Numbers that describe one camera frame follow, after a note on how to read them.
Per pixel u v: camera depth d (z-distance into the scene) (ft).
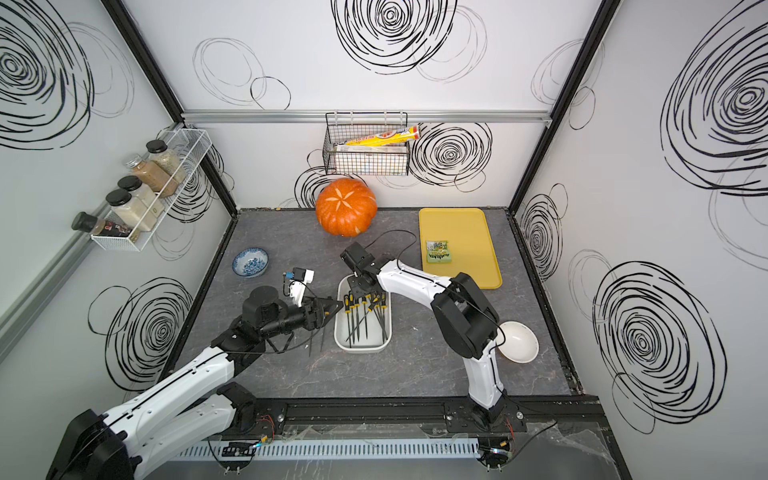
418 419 2.47
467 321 1.63
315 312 2.19
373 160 2.84
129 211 2.13
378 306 2.99
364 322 2.92
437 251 3.52
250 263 3.35
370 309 2.87
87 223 1.96
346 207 3.38
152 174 2.37
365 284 2.14
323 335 2.91
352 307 3.06
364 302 3.07
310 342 2.84
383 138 2.89
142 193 2.22
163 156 2.47
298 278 2.27
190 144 3.06
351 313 2.99
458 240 3.62
